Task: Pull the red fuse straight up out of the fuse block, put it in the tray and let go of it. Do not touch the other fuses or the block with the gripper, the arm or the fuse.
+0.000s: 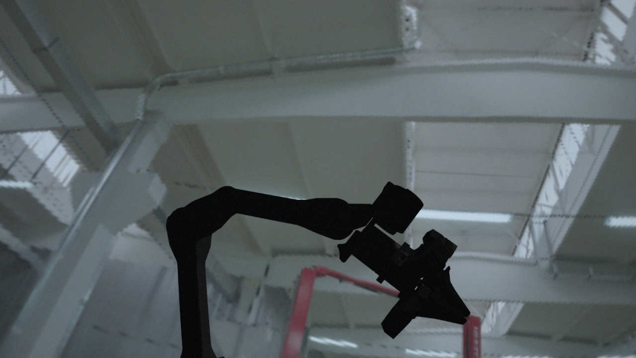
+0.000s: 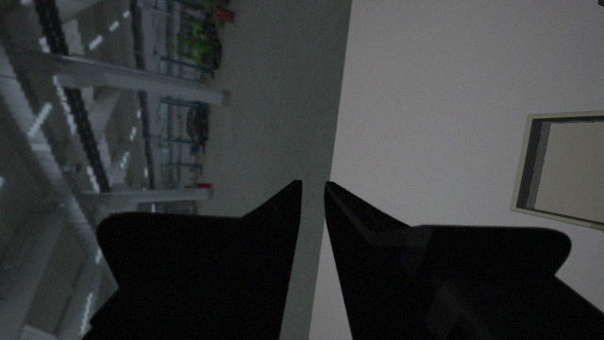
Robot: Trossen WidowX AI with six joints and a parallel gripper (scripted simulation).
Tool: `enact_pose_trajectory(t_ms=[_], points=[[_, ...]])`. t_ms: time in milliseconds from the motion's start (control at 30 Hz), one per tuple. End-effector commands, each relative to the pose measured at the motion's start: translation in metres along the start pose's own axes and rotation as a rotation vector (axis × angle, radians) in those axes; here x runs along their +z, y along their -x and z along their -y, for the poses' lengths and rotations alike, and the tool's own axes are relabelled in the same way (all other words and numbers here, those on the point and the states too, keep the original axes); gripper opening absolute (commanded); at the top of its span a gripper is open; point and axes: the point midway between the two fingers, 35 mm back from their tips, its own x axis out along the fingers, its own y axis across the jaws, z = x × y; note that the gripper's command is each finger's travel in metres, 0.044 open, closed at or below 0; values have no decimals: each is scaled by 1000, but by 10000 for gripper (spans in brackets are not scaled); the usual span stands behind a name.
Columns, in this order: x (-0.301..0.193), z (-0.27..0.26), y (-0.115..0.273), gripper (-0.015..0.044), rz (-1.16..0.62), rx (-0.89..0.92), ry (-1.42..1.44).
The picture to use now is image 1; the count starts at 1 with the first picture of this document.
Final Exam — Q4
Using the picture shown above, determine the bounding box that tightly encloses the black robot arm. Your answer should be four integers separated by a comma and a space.
166, 181, 452, 358

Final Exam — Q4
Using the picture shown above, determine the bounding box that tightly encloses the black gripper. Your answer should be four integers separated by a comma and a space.
374, 242, 470, 339

